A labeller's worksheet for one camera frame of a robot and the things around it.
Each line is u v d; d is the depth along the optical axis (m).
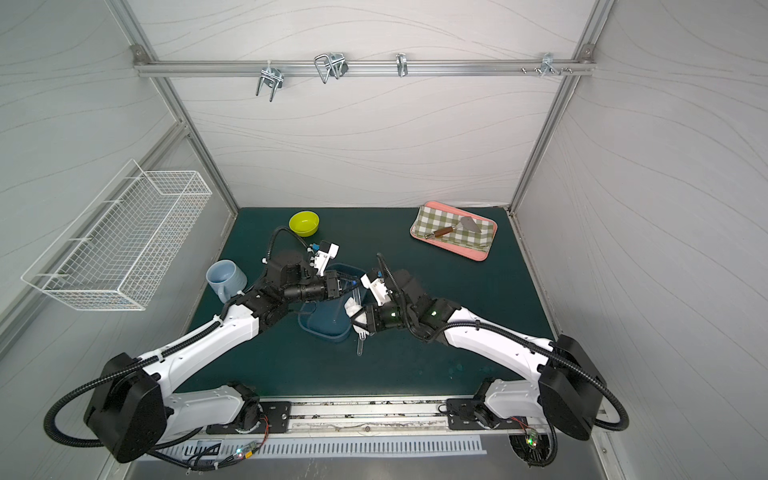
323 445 0.70
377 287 0.70
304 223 1.13
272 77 0.80
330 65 0.76
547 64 0.77
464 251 1.08
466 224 1.14
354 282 0.73
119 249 0.69
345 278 0.72
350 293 0.73
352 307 0.72
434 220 1.16
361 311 0.70
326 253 0.72
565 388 0.41
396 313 0.64
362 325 0.70
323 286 0.68
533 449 0.72
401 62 0.72
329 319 0.88
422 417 0.75
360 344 0.86
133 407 0.39
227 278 0.88
